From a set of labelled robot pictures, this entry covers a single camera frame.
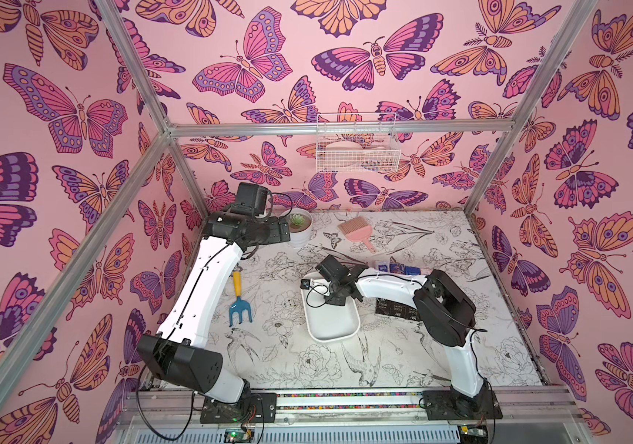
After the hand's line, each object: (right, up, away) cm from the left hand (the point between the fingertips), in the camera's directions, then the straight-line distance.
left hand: (275, 229), depth 77 cm
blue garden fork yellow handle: (-15, -25, +17) cm, 34 cm away
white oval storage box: (+14, -29, +9) cm, 34 cm away
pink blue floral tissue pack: (+35, -13, +23) cm, 44 cm away
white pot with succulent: (+5, +3, +26) cm, 26 cm away
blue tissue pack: (+46, -14, +23) cm, 53 cm away
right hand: (+14, -20, +18) cm, 30 cm away
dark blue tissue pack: (+40, -13, +23) cm, 48 cm away
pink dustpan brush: (+27, +1, +36) cm, 46 cm away
